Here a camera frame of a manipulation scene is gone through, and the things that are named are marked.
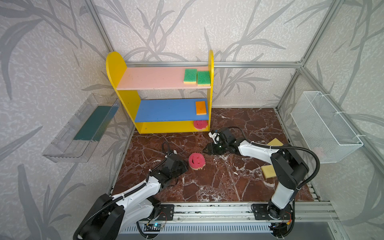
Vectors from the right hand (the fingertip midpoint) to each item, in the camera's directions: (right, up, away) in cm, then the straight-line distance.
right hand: (205, 146), depth 89 cm
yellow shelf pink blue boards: (-33, +19, +7) cm, 38 cm away
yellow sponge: (+47, +1, +11) cm, 49 cm away
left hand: (-9, -7, -3) cm, 12 cm away
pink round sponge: (-3, +13, +16) cm, 21 cm away
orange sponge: (-3, +24, +10) cm, 26 cm away
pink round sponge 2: (-5, -9, 0) cm, 10 cm away
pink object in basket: (+56, 0, -17) cm, 58 cm away
